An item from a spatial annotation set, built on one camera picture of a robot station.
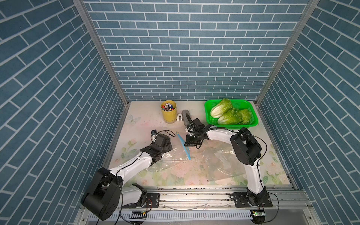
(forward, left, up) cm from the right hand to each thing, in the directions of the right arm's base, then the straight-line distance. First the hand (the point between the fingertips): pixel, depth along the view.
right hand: (185, 145), depth 94 cm
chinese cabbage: (+29, -25, +9) cm, 39 cm away
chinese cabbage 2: (+17, -31, +13) cm, 38 cm away
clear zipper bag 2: (-9, -21, 0) cm, 23 cm away
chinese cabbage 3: (+24, -43, +7) cm, 50 cm away
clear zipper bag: (-6, +4, -1) cm, 7 cm away
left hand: (-3, +12, +4) cm, 13 cm away
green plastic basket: (+37, -49, +6) cm, 62 cm away
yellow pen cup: (+20, +13, +13) cm, 27 cm away
